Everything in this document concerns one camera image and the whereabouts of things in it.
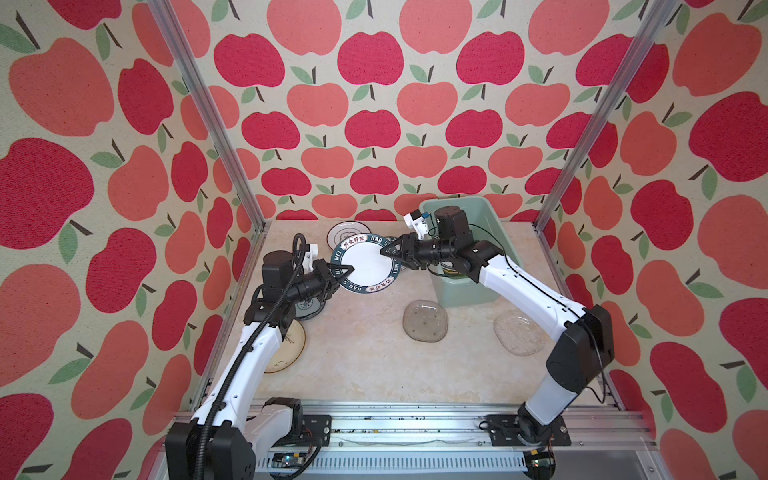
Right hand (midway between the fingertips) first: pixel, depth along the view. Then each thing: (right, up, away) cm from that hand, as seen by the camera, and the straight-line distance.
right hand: (389, 252), depth 75 cm
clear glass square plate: (+12, -22, +20) cm, 32 cm away
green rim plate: (-4, -5, -1) cm, 6 cm away
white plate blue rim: (-18, +9, +44) cm, 48 cm away
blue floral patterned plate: (-26, -19, +22) cm, 39 cm away
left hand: (-8, -5, -2) cm, 10 cm away
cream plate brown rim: (-30, -29, +14) cm, 44 cm away
